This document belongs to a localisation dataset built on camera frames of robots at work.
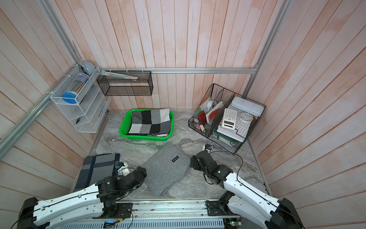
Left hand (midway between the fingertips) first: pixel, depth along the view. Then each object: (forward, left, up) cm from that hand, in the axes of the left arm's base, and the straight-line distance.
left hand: (142, 176), depth 80 cm
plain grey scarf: (+7, -14, -2) cm, 16 cm away
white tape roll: (+32, -64, +15) cm, 73 cm away
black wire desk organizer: (+59, -49, +4) cm, 77 cm away
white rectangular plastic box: (+39, -68, +18) cm, 80 cm away
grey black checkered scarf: (+39, -3, +1) cm, 39 cm away
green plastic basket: (+36, +18, +2) cm, 40 cm away
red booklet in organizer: (+45, -38, +1) cm, 59 cm away
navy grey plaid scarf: (+7, +31, -4) cm, 32 cm away
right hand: (+10, -31, +2) cm, 33 cm away
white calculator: (+30, -52, +16) cm, 62 cm away
